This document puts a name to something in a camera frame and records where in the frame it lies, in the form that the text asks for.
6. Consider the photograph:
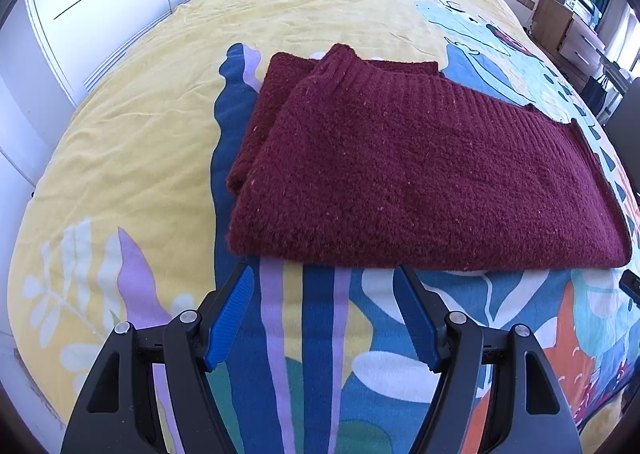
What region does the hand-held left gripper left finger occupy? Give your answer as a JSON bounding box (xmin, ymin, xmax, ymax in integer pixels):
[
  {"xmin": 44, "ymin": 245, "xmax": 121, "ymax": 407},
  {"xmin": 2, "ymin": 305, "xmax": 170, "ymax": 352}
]
[{"xmin": 60, "ymin": 263, "xmax": 256, "ymax": 454}]

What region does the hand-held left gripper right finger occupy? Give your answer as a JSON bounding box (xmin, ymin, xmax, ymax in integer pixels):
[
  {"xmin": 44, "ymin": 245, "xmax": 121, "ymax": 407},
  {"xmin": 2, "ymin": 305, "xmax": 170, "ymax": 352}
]
[{"xmin": 392, "ymin": 264, "xmax": 583, "ymax": 454}]

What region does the maroon knit sweater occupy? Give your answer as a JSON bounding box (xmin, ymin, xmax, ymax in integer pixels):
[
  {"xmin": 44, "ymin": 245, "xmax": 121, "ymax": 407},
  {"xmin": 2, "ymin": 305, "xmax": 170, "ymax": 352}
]
[{"xmin": 226, "ymin": 44, "xmax": 632, "ymax": 271}]

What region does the black office chair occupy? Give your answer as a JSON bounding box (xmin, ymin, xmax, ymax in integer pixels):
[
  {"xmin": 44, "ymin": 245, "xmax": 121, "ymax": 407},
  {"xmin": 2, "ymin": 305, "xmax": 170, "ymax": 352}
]
[{"xmin": 604, "ymin": 78, "xmax": 640, "ymax": 135}]

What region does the black bag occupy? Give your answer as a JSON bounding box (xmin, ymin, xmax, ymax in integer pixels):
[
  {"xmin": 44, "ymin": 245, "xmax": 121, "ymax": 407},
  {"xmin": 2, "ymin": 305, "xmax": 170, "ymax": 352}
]
[{"xmin": 580, "ymin": 76, "xmax": 609, "ymax": 115}]

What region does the yellow dinosaur print duvet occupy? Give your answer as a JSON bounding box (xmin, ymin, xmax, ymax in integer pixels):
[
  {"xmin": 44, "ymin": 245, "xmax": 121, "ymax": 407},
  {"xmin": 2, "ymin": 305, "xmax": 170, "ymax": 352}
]
[{"xmin": 10, "ymin": 0, "xmax": 640, "ymax": 454}]

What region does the wooden nightstand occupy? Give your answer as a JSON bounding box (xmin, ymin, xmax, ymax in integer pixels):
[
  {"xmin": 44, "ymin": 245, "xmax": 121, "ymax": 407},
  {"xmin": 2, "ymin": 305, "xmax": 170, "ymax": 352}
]
[{"xmin": 532, "ymin": 0, "xmax": 609, "ymax": 85}]

